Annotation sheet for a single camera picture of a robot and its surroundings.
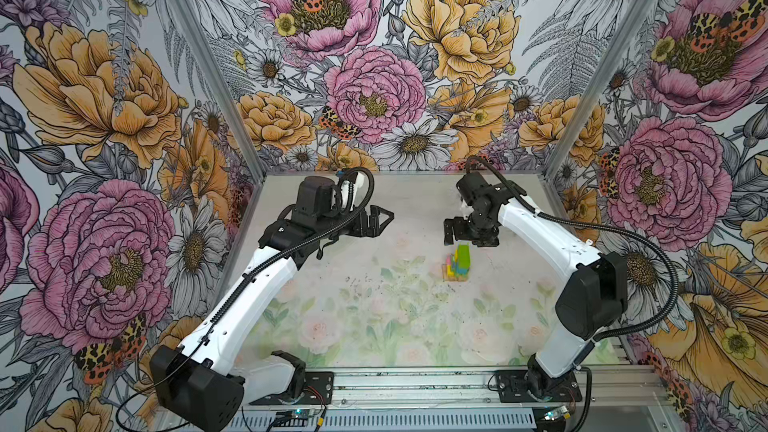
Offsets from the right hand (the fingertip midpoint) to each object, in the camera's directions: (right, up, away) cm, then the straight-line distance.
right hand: (464, 249), depth 83 cm
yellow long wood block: (-3, -8, +8) cm, 12 cm away
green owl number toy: (-1, -7, +6) cm, 9 cm away
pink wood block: (-2, -4, +9) cm, 10 cm away
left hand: (-23, +8, -10) cm, 27 cm away
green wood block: (+1, -2, +5) cm, 5 cm away
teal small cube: (+1, -7, +6) cm, 9 cm away
